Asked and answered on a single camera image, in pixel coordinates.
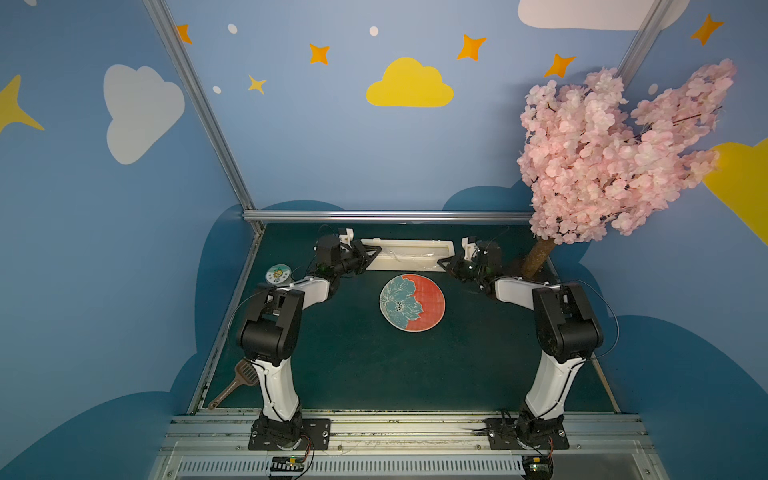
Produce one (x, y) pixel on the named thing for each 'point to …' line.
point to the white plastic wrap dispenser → (409, 254)
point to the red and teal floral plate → (412, 302)
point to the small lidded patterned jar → (278, 274)
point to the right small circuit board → (537, 467)
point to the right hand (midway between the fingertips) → (441, 258)
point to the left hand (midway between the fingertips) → (383, 243)
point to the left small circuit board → (287, 463)
